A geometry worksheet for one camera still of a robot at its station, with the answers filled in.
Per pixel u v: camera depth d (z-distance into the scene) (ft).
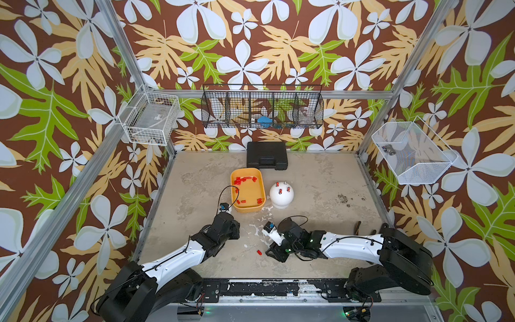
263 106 3.18
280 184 3.04
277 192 2.97
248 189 3.41
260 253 2.73
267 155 3.73
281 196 2.99
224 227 2.15
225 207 2.56
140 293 1.33
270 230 2.41
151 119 2.78
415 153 2.68
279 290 2.47
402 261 1.40
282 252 2.38
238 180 3.52
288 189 2.97
